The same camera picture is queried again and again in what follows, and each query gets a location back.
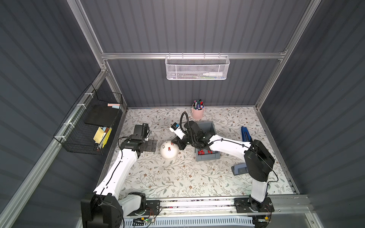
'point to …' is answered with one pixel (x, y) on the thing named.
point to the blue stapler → (245, 136)
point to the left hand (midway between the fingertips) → (145, 143)
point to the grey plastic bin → (207, 154)
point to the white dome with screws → (164, 150)
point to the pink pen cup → (197, 111)
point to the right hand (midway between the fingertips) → (171, 142)
